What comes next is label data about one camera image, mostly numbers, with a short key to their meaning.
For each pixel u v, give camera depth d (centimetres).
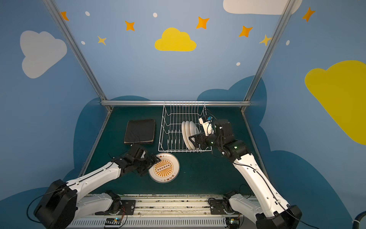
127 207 75
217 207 74
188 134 85
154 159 78
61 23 74
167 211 73
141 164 72
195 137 63
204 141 62
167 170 87
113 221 73
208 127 60
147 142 98
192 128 90
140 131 103
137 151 68
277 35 79
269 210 38
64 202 40
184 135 84
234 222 73
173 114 115
